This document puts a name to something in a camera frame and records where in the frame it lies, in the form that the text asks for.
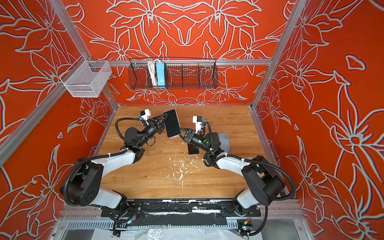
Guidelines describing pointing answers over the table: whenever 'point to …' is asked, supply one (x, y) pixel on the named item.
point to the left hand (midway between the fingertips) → (168, 115)
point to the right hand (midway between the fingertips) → (172, 131)
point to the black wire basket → (180, 74)
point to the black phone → (172, 124)
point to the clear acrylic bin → (86, 78)
